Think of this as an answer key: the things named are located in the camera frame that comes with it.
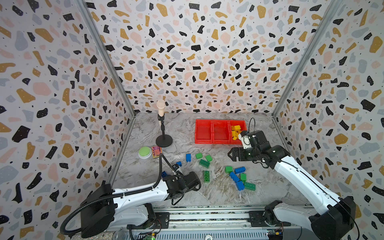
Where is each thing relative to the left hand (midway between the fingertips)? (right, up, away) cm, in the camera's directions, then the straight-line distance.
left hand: (192, 183), depth 81 cm
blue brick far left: (-17, +3, +7) cm, 19 cm away
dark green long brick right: (+32, -3, +4) cm, 32 cm away
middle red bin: (+19, +27, +30) cm, 45 cm away
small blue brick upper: (-4, +11, +14) cm, 18 cm away
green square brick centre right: (+21, +4, +12) cm, 25 cm away
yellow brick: (+26, +27, +19) cm, 42 cm away
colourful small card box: (-25, +15, +17) cm, 34 cm away
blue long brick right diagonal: (+24, +1, +6) cm, 25 cm away
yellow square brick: (+31, +30, +27) cm, 51 cm away
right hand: (+22, +18, -3) cm, 29 cm away
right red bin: (+35, +31, +26) cm, 53 cm away
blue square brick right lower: (+27, -3, +5) cm, 27 cm away
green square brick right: (+29, +1, +6) cm, 30 cm away
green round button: (-32, +14, +16) cm, 39 cm away
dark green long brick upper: (+7, +8, +12) cm, 16 cm away
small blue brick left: (-9, +8, +12) cm, 17 cm away
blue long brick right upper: (+28, +5, +10) cm, 30 cm away
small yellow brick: (+28, +30, +29) cm, 50 cm away
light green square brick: (+3, +12, +17) cm, 21 cm away
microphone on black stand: (-21, +21, +22) cm, 37 cm away
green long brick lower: (+8, +2, +8) cm, 11 cm away
